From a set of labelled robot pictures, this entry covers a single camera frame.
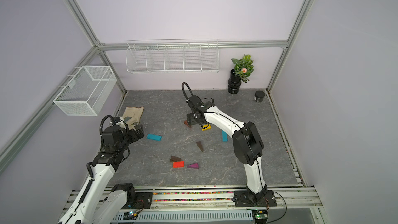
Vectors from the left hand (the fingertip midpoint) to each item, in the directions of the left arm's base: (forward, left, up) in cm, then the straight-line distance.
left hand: (135, 129), depth 81 cm
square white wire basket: (+18, +27, +10) cm, 34 cm away
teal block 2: (0, -49, -14) cm, 51 cm away
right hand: (+8, -32, -6) cm, 33 cm away
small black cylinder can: (+29, -79, -12) cm, 85 cm away
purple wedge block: (-16, -29, -15) cm, 37 cm away
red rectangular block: (-14, -21, -17) cm, 31 cm away
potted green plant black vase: (+33, -63, +11) cm, 72 cm away
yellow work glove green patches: (+21, +12, -16) cm, 29 cm away
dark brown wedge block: (-5, -33, -15) cm, 37 cm away
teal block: (+3, -6, -15) cm, 16 cm away
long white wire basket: (+45, -19, +14) cm, 51 cm away
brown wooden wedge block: (-12, -18, -15) cm, 27 cm away
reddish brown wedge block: (+12, -25, -15) cm, 31 cm away
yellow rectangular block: (-6, -38, +7) cm, 39 cm away
